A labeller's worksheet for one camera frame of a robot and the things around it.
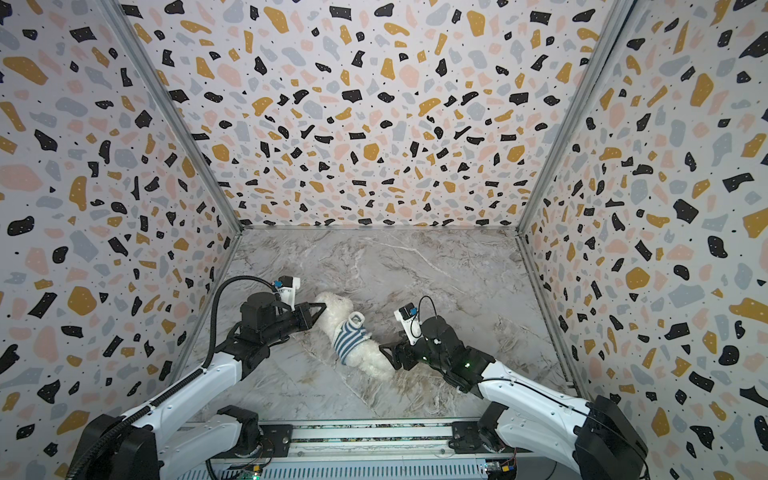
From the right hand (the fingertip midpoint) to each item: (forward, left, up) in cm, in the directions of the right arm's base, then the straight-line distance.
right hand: (390, 337), depth 77 cm
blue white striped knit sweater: (+1, +10, -1) cm, 10 cm away
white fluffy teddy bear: (+8, +16, 0) cm, 18 cm away
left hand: (+8, +16, +3) cm, 19 cm away
